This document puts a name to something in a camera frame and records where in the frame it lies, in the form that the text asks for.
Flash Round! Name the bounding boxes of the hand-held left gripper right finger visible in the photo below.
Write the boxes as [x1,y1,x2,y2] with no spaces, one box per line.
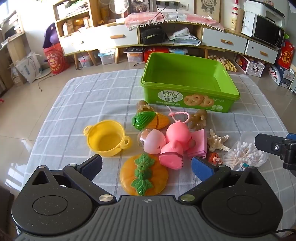
[178,156,266,205]

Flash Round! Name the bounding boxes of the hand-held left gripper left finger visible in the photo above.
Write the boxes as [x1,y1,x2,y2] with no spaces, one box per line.
[31,154,117,206]

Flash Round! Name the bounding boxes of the small orange toy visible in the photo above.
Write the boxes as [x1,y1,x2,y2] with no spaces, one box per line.
[206,152,220,165]

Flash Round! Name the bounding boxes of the clear cotton swab jar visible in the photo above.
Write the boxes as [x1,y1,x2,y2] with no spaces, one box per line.
[222,132,269,171]

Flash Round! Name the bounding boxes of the pink box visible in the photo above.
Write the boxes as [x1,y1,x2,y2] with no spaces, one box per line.
[186,128,208,159]

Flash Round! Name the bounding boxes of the yellow toy pot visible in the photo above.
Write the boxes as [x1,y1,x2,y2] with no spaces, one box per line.
[83,120,132,157]

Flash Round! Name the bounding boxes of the cream starfish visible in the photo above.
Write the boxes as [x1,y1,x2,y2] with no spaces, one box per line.
[206,128,231,153]

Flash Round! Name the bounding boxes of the pink toy fruit piece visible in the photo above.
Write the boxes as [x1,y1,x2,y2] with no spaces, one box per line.
[159,141,185,169]

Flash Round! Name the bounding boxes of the pink pig toy with string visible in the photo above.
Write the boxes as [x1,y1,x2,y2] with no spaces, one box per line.
[166,105,197,151]

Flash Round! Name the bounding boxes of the orange toy pumpkin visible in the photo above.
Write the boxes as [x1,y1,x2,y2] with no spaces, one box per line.
[120,153,169,196]

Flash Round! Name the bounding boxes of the amber rubber figure toy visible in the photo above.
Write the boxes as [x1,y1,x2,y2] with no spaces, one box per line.
[187,109,208,131]
[136,100,156,114]

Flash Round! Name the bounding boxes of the pink and clear toy capsule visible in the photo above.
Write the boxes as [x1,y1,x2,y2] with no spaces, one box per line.
[137,128,166,154]

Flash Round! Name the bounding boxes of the toy corn with green husk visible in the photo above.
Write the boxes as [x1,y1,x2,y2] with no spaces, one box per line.
[132,111,170,130]

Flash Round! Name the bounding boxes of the green plastic box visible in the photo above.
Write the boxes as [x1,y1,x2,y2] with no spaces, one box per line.
[140,52,240,113]

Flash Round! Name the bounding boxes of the white and blue carton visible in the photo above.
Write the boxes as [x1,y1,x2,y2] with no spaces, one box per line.
[266,64,296,88]

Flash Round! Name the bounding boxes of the grey checked tablecloth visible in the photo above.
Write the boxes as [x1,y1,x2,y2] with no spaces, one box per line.
[28,68,296,209]

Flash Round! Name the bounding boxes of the red gift box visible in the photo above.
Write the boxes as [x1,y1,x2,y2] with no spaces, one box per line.
[276,39,296,69]

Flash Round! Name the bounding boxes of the tray of eggs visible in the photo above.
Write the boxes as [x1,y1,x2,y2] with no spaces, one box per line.
[208,54,237,72]

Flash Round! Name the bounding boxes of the white round fan base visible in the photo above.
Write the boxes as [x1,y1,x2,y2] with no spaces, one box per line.
[35,70,51,80]

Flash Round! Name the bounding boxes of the clear bin with pink contents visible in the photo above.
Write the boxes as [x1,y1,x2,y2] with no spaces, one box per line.
[77,54,93,68]

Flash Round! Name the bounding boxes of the black microwave oven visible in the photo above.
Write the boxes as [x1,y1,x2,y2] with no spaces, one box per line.
[251,14,285,50]

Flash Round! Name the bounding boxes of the clear bin with blue lid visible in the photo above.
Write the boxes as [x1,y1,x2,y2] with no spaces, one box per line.
[98,50,116,65]

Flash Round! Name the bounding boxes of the red printed bag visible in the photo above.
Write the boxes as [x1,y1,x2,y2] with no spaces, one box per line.
[43,43,70,75]

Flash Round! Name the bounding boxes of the white sack bag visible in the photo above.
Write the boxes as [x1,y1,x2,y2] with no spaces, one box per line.
[15,51,42,84]

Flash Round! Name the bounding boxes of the clear bin with white lid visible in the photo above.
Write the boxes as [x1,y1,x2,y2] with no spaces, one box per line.
[170,47,189,56]

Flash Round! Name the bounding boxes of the red cardboard box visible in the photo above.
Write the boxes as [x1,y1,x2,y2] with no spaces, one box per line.
[144,47,170,63]

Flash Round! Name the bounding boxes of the white printer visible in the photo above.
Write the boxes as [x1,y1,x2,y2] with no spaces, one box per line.
[244,0,286,22]

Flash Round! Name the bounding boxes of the pile of folded cloths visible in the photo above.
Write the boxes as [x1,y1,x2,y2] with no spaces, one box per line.
[166,27,201,47]

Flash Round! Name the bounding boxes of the white wooden TV cabinet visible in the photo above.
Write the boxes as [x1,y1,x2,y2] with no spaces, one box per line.
[59,20,284,70]

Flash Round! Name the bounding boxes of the purple cloth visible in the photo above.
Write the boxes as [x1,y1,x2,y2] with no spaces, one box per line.
[43,22,58,49]

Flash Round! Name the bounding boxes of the light wooden desk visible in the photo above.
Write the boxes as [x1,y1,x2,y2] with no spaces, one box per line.
[0,10,30,93]

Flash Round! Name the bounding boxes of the black bag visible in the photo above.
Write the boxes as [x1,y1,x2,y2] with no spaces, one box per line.
[140,26,165,45]

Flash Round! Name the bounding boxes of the pink tasselled cloth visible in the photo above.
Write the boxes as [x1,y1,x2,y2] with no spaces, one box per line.
[125,12,225,32]

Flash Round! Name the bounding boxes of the framed cartoon drawing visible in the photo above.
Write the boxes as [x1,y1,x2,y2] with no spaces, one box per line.
[194,0,221,22]

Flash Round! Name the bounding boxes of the wooden shelf unit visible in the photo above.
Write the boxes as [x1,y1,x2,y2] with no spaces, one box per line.
[53,0,102,37]

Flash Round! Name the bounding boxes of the stack of papers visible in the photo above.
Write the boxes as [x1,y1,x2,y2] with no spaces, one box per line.
[66,2,89,15]

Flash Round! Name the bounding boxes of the small white fan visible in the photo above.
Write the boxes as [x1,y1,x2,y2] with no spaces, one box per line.
[109,0,129,14]

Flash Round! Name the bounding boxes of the framed dark picture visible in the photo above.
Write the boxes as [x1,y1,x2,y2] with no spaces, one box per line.
[131,0,151,13]

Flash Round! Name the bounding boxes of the thin black cable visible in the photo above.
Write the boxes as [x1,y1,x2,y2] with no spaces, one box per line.
[37,70,56,92]

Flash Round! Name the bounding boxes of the clear bin with orange handle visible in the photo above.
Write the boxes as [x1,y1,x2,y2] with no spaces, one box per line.
[126,51,145,62]

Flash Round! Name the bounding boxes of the black power cable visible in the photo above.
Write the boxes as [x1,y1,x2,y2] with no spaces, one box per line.
[172,5,179,47]
[157,3,165,42]

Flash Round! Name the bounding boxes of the wall power sockets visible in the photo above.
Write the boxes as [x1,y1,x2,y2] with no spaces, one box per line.
[155,0,181,7]

